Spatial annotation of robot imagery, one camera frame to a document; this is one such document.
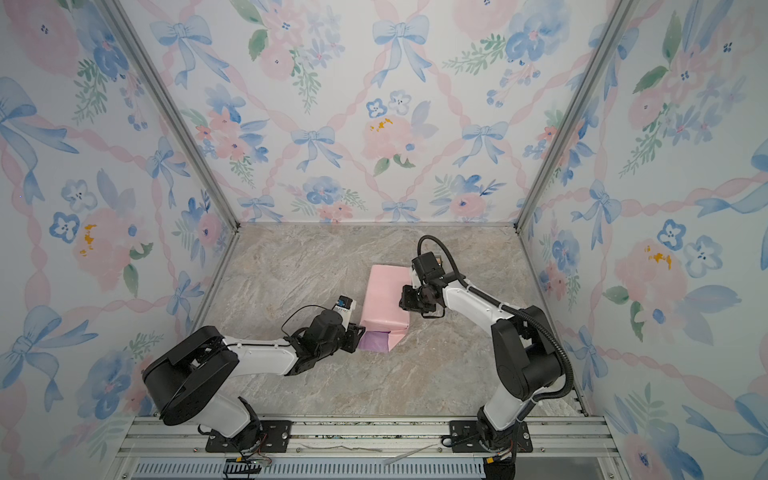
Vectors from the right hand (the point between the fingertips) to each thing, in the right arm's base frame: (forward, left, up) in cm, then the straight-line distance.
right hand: (403, 302), depth 91 cm
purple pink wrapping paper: (-7, +5, +1) cm, 9 cm away
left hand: (-7, +12, -3) cm, 14 cm away
